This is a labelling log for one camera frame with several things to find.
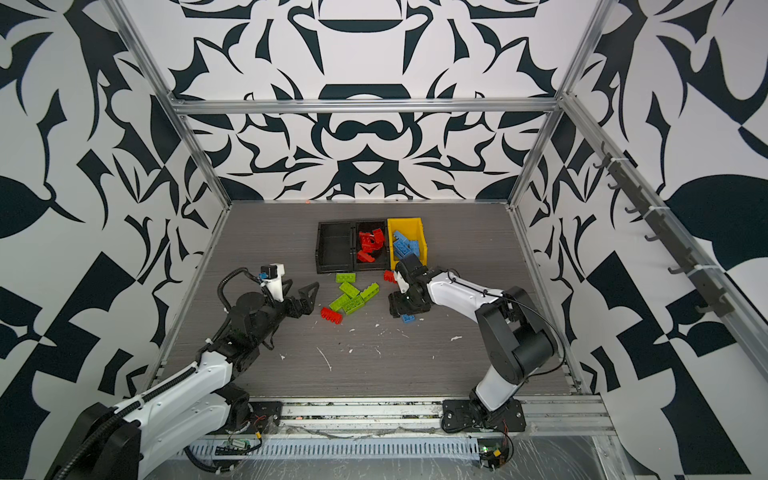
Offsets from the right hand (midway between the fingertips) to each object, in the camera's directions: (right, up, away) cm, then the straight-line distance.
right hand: (401, 306), depth 91 cm
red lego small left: (-21, -2, -1) cm, 21 cm away
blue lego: (+5, +17, +14) cm, 23 cm away
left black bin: (-23, +16, +18) cm, 34 cm away
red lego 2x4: (-7, +20, +14) cm, 26 cm away
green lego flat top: (-18, +7, +8) cm, 21 cm away
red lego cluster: (-10, +19, +15) cm, 26 cm away
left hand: (-26, +10, -9) cm, 30 cm away
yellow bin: (+4, +24, +16) cm, 29 cm away
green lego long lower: (-18, 0, +3) cm, 18 cm away
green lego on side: (-9, +3, +3) cm, 10 cm away
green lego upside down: (-14, 0, +2) cm, 15 cm away
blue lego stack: (+2, -2, -8) cm, 8 cm away
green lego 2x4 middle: (-16, +4, +4) cm, 17 cm away
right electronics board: (+21, -29, -20) cm, 41 cm away
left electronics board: (-40, -30, -18) cm, 53 cm away
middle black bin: (-6, +14, +15) cm, 21 cm away
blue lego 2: (0, +19, +13) cm, 23 cm away
